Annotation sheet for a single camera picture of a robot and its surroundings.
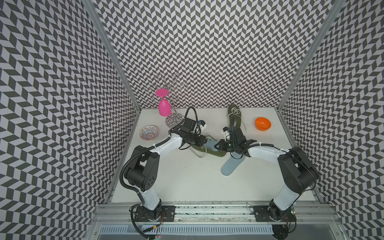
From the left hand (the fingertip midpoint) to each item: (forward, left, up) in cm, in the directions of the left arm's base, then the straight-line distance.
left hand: (205, 142), depth 89 cm
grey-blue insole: (0, -3, -3) cm, 4 cm away
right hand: (-2, -6, -4) cm, 7 cm away
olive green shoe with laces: (-1, +4, -10) cm, 11 cm away
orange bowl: (+20, -42, -7) cm, 47 cm away
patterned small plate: (+13, +39, -7) cm, 42 cm away
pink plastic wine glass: (+18, +25, +13) cm, 33 cm away
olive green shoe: (+26, -22, -3) cm, 34 cm away
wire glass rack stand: (+16, +19, +3) cm, 25 cm away
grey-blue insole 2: (-11, -14, -9) cm, 20 cm away
